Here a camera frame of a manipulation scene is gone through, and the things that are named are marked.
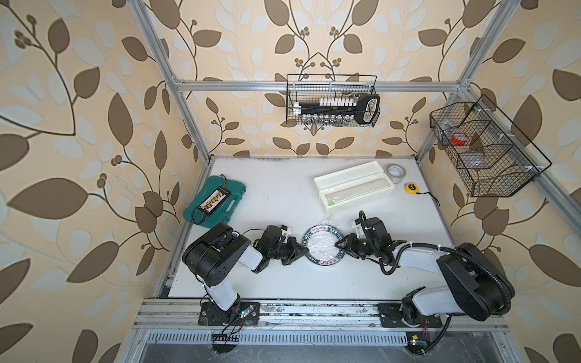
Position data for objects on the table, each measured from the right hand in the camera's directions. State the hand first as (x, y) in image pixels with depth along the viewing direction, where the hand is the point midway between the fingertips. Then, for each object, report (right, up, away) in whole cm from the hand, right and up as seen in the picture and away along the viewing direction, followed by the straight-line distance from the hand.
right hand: (336, 246), depth 88 cm
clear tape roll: (+34, +30, +24) cm, 51 cm away
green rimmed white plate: (-6, +2, +1) cm, 7 cm away
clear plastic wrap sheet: (-1, +9, +6) cm, 11 cm away
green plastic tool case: (-47, +11, +6) cm, 49 cm away
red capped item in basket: (+43, +41, -8) cm, 60 cm away
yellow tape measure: (+38, +22, +17) cm, 47 cm away
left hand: (-11, 0, -2) cm, 11 cm away
